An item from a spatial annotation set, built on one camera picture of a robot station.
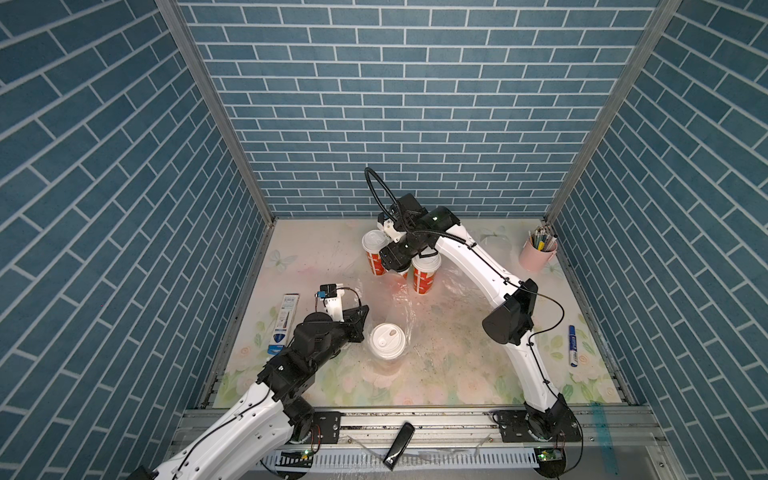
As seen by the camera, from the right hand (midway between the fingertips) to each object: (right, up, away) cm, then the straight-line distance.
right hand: (395, 256), depth 86 cm
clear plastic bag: (+38, +4, +24) cm, 45 cm away
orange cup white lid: (-2, -20, -15) cm, 25 cm away
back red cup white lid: (-7, +4, +5) cm, 10 cm away
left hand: (-4, -13, -12) cm, 19 cm away
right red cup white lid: (+8, -4, +1) cm, 9 cm away
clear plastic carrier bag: (-1, -11, -13) cm, 17 cm away
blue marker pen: (+53, -27, +1) cm, 59 cm away
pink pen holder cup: (+47, +2, +11) cm, 49 cm away
